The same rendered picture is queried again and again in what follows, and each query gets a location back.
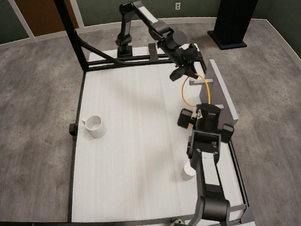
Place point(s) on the white mug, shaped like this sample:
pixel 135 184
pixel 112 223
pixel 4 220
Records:
pixel 92 123

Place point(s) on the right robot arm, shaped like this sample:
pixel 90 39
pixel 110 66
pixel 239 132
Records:
pixel 211 203

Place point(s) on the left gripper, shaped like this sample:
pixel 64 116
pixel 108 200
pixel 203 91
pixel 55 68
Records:
pixel 179 72

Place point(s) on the white cylinder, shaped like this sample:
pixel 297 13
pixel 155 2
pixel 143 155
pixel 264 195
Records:
pixel 187 172

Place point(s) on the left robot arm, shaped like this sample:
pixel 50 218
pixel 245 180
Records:
pixel 159 30

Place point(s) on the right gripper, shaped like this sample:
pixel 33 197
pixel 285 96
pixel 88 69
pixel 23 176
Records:
pixel 185 118

